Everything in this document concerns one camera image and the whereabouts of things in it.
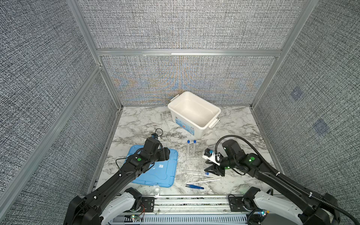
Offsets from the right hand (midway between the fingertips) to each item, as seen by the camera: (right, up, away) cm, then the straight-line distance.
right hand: (206, 164), depth 75 cm
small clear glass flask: (-27, -16, +3) cm, 32 cm away
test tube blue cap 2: (-6, +11, +6) cm, 14 cm away
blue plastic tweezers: (-6, -14, +4) cm, 16 cm away
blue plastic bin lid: (-24, -8, +8) cm, 27 cm away
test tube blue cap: (-9, +11, +6) cm, 16 cm away
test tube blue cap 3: (+1, -8, +8) cm, 12 cm away
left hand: (-23, +5, +6) cm, 24 cm away
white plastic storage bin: (-3, +28, +38) cm, 48 cm away
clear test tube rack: (-5, +1, +17) cm, 18 cm away
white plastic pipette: (-1, -12, +7) cm, 14 cm away
